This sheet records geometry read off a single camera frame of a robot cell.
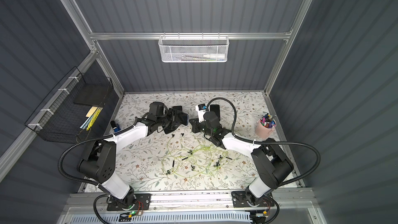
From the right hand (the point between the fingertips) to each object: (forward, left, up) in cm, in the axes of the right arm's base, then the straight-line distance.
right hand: (191, 119), depth 84 cm
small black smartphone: (+22, +12, -17) cm, 30 cm away
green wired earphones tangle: (-16, -1, -17) cm, 23 cm away
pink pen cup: (0, -42, -6) cm, 42 cm away
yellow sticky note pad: (-2, +49, +10) cm, 50 cm away
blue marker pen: (+3, +49, -12) cm, 51 cm away
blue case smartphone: (+1, +5, 0) cm, 5 cm away
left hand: (+3, +3, -1) cm, 5 cm away
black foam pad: (+9, +52, +11) cm, 54 cm away
